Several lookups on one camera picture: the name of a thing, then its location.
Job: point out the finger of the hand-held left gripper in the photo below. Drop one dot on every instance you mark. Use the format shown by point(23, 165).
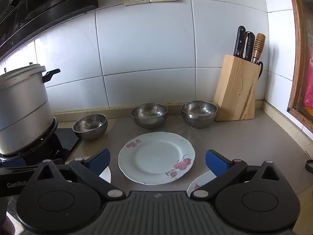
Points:
point(12, 162)

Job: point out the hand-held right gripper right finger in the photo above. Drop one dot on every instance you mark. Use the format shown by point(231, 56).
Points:
point(215, 160)

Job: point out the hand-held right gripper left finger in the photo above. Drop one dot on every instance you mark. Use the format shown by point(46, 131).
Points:
point(99, 158)

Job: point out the white floral plate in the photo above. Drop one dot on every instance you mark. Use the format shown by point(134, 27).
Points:
point(203, 182)
point(106, 175)
point(154, 159)

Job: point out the steel bowl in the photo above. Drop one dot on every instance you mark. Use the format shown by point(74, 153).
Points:
point(90, 128)
point(199, 116)
point(149, 117)

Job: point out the black glass gas stove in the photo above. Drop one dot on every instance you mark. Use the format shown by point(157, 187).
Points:
point(67, 139)

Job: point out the aluminium pressure cooker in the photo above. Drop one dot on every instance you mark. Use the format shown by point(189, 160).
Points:
point(22, 107)

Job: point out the wooden knife block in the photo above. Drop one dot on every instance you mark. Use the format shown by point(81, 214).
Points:
point(234, 90)

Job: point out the dark round lid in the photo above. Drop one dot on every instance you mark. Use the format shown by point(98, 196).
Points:
point(309, 165)

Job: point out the pink plastic bag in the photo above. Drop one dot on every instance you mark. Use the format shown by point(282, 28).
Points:
point(309, 85)

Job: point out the black range hood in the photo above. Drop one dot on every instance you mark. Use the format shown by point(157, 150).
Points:
point(36, 7)

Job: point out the wooden window frame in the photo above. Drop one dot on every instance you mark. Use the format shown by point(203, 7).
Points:
point(297, 53)

